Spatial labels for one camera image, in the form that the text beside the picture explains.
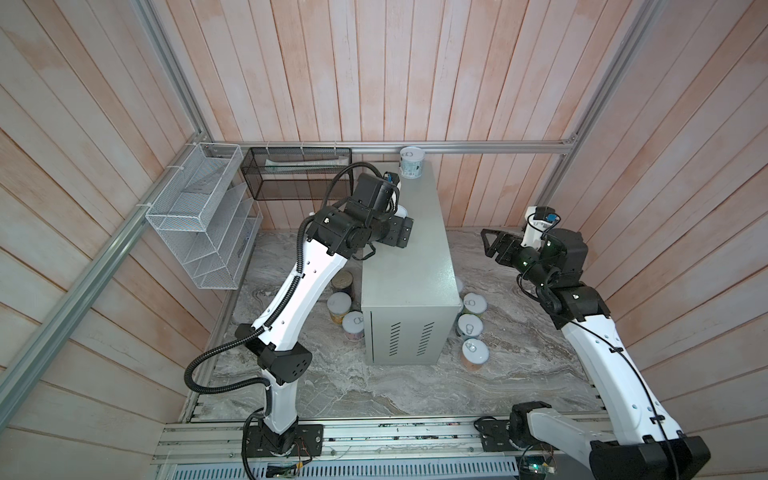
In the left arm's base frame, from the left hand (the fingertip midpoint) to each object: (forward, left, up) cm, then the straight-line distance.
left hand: (391, 229), depth 70 cm
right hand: (0, -25, -2) cm, 25 cm away
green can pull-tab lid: (-2, -27, -31) cm, 42 cm away
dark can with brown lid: (+3, +14, -26) cm, 30 cm away
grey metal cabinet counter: (-17, -4, -3) cm, 18 cm away
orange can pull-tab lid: (-17, -25, -32) cm, 44 cm away
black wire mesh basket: (+28, +28, -4) cm, 40 cm away
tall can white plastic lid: (-4, +15, -28) cm, 32 cm away
